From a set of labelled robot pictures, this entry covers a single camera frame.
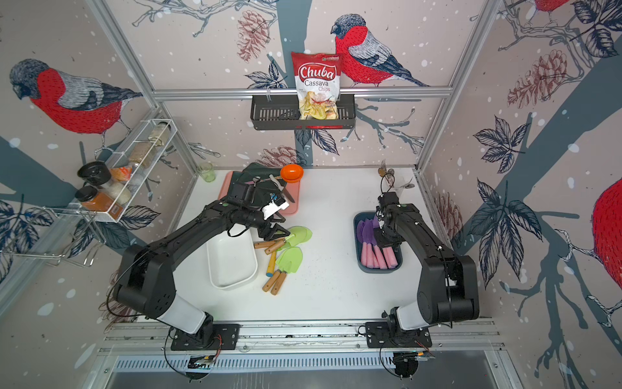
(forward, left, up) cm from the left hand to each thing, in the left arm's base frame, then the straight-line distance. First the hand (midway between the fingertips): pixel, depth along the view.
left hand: (288, 220), depth 83 cm
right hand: (-2, -36, -9) cm, 37 cm away
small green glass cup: (+37, +45, -14) cm, 60 cm away
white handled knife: (+26, +5, -15) cm, 30 cm away
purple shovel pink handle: (+3, -29, -13) cm, 32 cm away
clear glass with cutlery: (+26, -46, -10) cm, 54 cm away
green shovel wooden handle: (+3, -3, -16) cm, 17 cm away
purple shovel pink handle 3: (-10, -36, -8) cm, 38 cm away
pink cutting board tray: (+25, +2, -14) cm, 29 cm away
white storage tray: (-8, +22, -15) cm, 28 cm away
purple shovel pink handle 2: (-3, -31, -12) cm, 33 cm away
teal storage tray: (-13, -29, -12) cm, 33 cm away
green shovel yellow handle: (-11, +7, -13) cm, 19 cm away
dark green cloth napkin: (+34, +14, -15) cm, 40 cm away
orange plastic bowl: (+35, +3, -12) cm, 37 cm away
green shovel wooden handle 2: (-8, +1, -16) cm, 18 cm away
